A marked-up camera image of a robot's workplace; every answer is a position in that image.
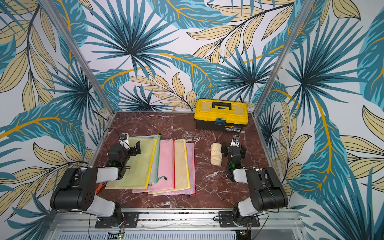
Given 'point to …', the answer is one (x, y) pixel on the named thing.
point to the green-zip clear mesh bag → (154, 171)
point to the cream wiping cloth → (216, 155)
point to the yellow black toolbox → (225, 115)
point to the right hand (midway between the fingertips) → (235, 143)
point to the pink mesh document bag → (191, 161)
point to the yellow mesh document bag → (182, 178)
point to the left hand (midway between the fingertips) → (132, 142)
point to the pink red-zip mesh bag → (166, 168)
